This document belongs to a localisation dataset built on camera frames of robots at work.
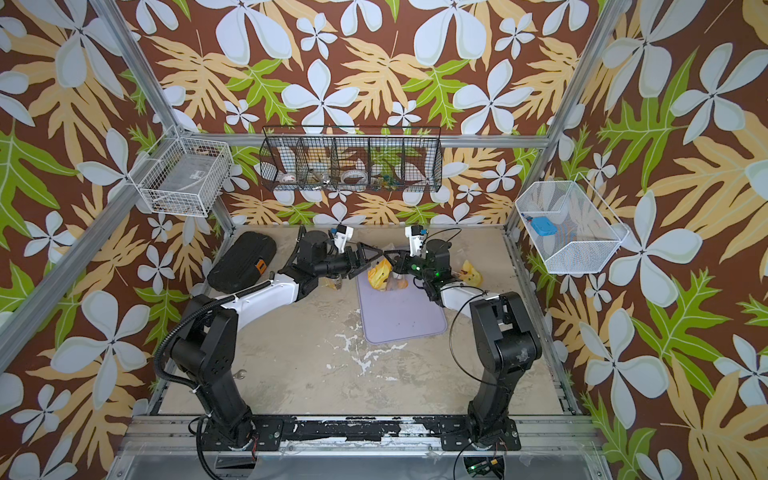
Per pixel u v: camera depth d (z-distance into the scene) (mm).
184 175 864
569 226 846
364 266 750
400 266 821
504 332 501
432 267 745
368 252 771
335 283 1007
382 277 908
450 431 737
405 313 961
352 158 973
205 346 479
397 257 841
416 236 827
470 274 989
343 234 816
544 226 848
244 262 1014
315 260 699
